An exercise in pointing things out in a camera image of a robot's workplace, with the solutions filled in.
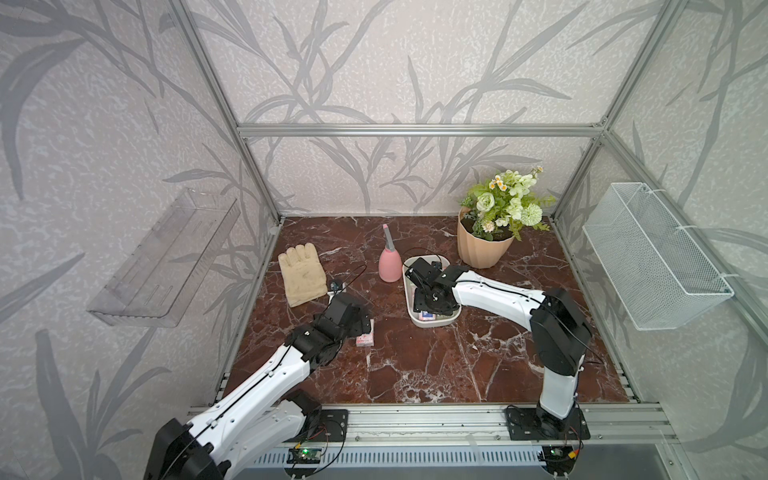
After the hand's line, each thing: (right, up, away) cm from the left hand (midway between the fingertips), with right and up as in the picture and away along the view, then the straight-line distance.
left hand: (353, 314), depth 82 cm
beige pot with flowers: (+40, +28, +5) cm, 50 cm away
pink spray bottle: (+10, +12, +13) cm, 20 cm away
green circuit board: (-10, -31, -11) cm, 35 cm away
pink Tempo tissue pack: (+3, -8, +4) cm, 10 cm away
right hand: (+20, +1, +8) cm, 21 cm away
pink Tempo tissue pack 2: (+21, -2, +7) cm, 22 cm away
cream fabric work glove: (-21, +9, +21) cm, 31 cm away
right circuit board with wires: (+52, -33, -10) cm, 62 cm away
